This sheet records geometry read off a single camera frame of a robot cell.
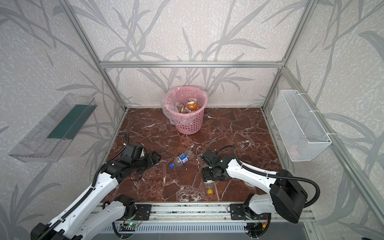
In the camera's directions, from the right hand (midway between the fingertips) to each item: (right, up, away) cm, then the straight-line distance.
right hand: (207, 172), depth 82 cm
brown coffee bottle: (-9, +39, +4) cm, 40 cm away
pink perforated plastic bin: (-8, +26, +14) cm, 31 cm away
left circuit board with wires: (-37, -20, -10) cm, 43 cm away
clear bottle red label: (+1, -5, -2) cm, 6 cm away
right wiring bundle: (+24, -25, -9) cm, 36 cm away
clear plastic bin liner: (-18, +47, +19) cm, 54 cm away
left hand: (-26, +10, -3) cm, 28 cm away
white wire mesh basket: (+39, +24, -19) cm, 50 cm away
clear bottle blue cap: (-15, +7, +4) cm, 17 cm away
